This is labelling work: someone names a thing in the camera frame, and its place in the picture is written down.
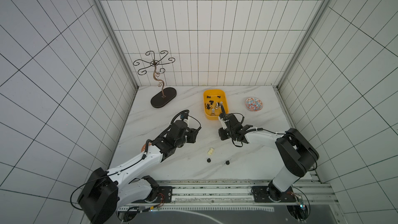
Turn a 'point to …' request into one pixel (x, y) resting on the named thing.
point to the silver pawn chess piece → (221, 104)
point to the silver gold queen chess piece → (213, 113)
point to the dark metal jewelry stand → (168, 94)
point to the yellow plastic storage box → (213, 99)
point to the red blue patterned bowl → (253, 104)
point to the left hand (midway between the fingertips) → (194, 133)
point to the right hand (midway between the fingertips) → (220, 128)
